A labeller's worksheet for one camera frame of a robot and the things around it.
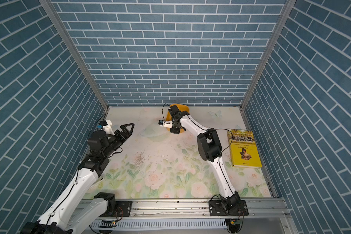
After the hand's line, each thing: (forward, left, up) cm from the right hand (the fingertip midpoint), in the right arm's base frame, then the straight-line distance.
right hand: (174, 127), depth 104 cm
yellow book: (-13, -47, -1) cm, 49 cm away
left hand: (-19, +18, +22) cm, 34 cm away
